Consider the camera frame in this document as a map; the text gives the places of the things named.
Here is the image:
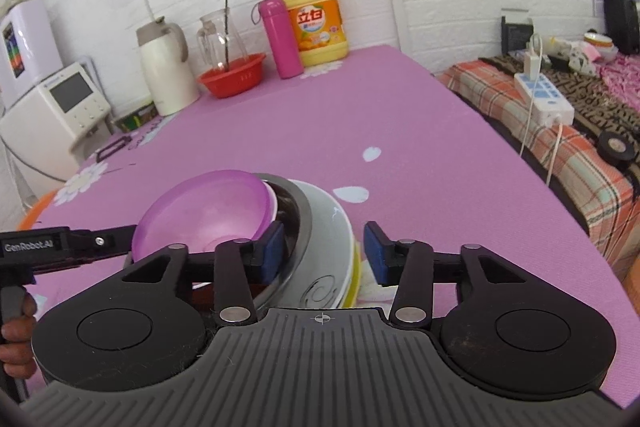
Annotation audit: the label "black tape roll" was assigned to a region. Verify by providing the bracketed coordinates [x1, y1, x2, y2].
[597, 131, 637, 170]

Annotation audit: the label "orange stool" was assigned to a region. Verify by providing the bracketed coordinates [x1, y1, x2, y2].
[17, 191, 56, 231]

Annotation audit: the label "person's left hand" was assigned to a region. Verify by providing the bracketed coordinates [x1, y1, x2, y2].
[0, 294, 37, 381]

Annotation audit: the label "large white floral plate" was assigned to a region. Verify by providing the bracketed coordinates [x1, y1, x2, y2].
[276, 180, 361, 309]

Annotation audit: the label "black box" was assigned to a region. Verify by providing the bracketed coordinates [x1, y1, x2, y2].
[500, 9, 534, 54]

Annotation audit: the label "stacked bowls on side table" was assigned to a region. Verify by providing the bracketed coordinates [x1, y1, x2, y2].
[584, 31, 618, 63]

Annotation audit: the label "dark stirring stick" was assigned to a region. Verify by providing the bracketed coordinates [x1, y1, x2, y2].
[224, 0, 230, 72]

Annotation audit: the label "purple floral tablecloth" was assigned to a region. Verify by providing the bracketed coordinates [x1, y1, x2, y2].
[39, 46, 639, 407]

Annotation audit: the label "white charger plug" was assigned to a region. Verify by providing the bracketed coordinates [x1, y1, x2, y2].
[524, 49, 542, 81]

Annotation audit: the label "green instant noodle cup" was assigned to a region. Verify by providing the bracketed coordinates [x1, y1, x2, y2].
[114, 102, 158, 133]

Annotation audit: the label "red plastic basket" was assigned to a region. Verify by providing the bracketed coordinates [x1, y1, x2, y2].
[198, 53, 266, 100]

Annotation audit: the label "white blue power strip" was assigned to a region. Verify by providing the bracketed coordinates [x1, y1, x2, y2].
[514, 74, 575, 128]

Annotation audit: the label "pink thermos bottle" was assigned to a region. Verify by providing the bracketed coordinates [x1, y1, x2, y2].
[250, 0, 304, 79]

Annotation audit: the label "red and white ceramic bowl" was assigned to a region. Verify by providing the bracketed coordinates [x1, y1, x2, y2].
[189, 170, 277, 254]

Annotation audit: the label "clear glass pitcher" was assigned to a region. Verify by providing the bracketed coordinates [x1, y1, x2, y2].
[196, 9, 248, 70]

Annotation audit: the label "brown patterned cloth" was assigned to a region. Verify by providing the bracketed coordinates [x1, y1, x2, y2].
[479, 53, 640, 143]

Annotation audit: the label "stainless steel bowl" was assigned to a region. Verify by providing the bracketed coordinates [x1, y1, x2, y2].
[254, 173, 312, 313]

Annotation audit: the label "white thermos jug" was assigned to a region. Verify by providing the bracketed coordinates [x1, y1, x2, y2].
[137, 17, 201, 117]

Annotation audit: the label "black speaker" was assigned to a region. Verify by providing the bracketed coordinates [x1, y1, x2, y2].
[603, 0, 639, 55]

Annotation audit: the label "white purple water purifier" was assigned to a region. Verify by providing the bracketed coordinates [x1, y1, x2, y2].
[1, 0, 63, 109]

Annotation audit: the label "white power cable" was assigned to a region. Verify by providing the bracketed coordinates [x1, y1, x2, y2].
[516, 33, 565, 188]

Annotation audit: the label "translucent purple plastic bowl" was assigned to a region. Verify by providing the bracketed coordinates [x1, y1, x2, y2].
[131, 170, 278, 261]

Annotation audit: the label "white countertop appliance with screen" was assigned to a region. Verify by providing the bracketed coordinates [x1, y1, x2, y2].
[1, 60, 112, 198]

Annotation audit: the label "plaid orange blanket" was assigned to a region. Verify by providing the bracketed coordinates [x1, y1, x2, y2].
[437, 57, 639, 280]

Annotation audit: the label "yellow dish soap bottle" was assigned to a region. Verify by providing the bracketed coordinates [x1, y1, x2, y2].
[283, 0, 349, 68]

